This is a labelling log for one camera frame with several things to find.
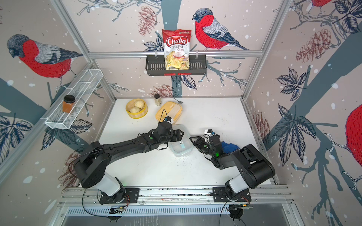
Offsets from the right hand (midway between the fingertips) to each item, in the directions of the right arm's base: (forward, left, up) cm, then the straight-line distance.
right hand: (190, 139), depth 88 cm
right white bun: (+31, +42, -1) cm, 52 cm away
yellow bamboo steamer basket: (+24, +38, -3) cm, 45 cm away
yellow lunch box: (+24, +15, +2) cm, 28 cm away
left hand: (+2, +5, +6) cm, 8 cm away
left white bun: (+24, +43, 0) cm, 50 cm away
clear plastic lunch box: (-4, +3, -2) cm, 6 cm away
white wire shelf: (-3, +66, +25) cm, 71 cm away
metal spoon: (+39, +10, -6) cm, 40 cm away
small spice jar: (+34, +27, +1) cm, 43 cm away
